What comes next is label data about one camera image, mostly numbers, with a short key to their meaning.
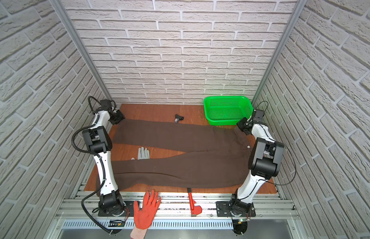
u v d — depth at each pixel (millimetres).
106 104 899
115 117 942
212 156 903
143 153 922
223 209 739
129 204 758
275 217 742
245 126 834
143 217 698
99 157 660
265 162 507
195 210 726
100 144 678
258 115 758
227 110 1176
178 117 1102
